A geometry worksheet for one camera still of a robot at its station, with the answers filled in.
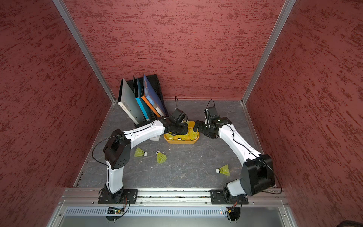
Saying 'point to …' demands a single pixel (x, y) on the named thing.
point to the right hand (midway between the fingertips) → (199, 133)
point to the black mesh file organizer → (154, 79)
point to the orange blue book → (149, 95)
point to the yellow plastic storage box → (191, 136)
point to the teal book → (143, 107)
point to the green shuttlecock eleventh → (224, 170)
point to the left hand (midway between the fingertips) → (186, 132)
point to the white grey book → (127, 100)
